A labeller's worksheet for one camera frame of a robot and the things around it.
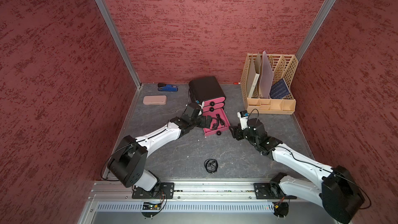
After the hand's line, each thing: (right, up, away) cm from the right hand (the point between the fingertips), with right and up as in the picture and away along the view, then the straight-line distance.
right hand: (233, 128), depth 85 cm
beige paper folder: (+12, +33, +3) cm, 35 cm away
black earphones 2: (-6, +3, +14) cm, 16 cm away
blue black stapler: (-48, +26, +32) cm, 63 cm away
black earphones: (-9, 0, +12) cm, 15 cm away
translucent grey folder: (+27, +30, +19) cm, 45 cm away
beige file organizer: (+38, +39, +18) cm, 57 cm away
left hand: (-17, +4, +2) cm, 17 cm away
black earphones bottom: (-13, -19, -3) cm, 24 cm away
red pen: (+12, +30, +37) cm, 49 cm away
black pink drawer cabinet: (-14, +21, +11) cm, 28 cm away
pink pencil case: (-48, +16, +22) cm, 55 cm away
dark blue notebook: (+35, +23, +17) cm, 45 cm away
